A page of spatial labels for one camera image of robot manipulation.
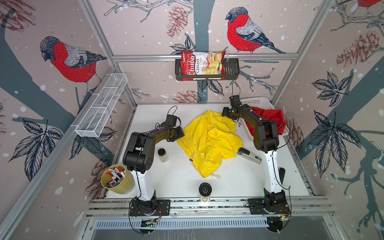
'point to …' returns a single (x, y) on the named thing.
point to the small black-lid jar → (162, 153)
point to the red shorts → (275, 115)
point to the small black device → (281, 172)
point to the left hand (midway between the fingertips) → (181, 134)
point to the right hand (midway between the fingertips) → (224, 115)
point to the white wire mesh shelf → (103, 101)
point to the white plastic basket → (242, 132)
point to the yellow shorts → (208, 139)
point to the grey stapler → (246, 154)
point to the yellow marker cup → (116, 178)
